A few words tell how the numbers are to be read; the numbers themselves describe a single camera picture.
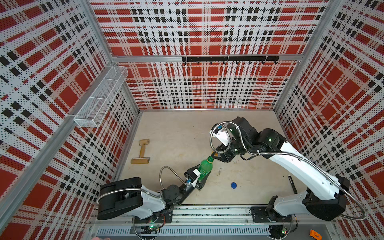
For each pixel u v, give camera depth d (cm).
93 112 91
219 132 57
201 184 66
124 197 49
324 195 39
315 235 66
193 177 58
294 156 40
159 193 59
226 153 54
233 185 84
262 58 88
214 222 73
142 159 96
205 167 66
